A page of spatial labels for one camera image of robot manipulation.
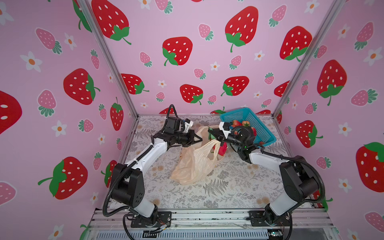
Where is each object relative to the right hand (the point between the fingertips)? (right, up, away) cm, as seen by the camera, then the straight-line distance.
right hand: (209, 129), depth 78 cm
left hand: (-4, -6, +2) cm, 7 cm away
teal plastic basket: (+40, -5, +24) cm, 46 cm away
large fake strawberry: (+35, -2, +29) cm, 46 cm away
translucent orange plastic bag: (-7, -16, -6) cm, 18 cm away
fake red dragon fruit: (+7, -11, +2) cm, 14 cm away
